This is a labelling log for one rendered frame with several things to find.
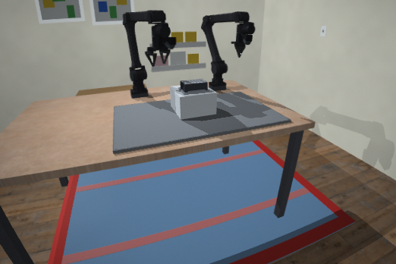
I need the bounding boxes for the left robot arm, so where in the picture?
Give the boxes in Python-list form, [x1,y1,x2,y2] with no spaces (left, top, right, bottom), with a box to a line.
[201,11,255,86]

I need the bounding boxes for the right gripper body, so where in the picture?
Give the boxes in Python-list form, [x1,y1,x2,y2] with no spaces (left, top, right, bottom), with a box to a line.
[145,36,171,53]

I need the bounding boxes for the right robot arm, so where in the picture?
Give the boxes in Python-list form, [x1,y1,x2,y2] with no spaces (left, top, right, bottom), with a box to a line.
[123,11,176,95]

